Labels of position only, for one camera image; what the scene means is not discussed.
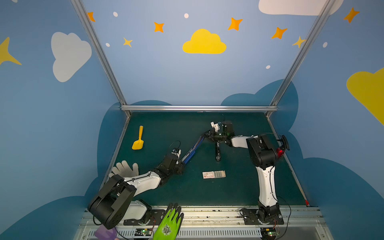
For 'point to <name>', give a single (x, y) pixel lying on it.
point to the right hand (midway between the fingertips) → (202, 134)
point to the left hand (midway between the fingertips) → (183, 163)
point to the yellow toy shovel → (139, 143)
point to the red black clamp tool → (284, 145)
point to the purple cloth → (102, 233)
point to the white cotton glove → (123, 170)
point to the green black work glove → (170, 223)
